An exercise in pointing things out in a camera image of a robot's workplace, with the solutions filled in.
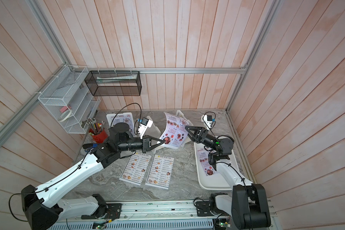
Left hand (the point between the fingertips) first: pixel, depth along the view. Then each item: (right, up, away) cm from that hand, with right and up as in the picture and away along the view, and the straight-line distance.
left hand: (162, 145), depth 64 cm
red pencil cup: (-44, +1, +30) cm, 53 cm away
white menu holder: (-36, +14, +27) cm, 47 cm away
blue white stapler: (-53, -6, +32) cm, 62 cm away
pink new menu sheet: (-25, +14, +28) cm, 40 cm away
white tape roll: (-57, +15, +17) cm, 61 cm away
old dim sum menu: (-18, -18, +25) cm, 36 cm away
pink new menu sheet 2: (+6, +6, +1) cm, 8 cm away
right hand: (+10, +6, +3) cm, 12 cm away
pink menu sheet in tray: (+27, -10, +32) cm, 42 cm away
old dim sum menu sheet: (-3, -20, +24) cm, 32 cm away
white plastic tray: (+31, -26, +22) cm, 46 cm away
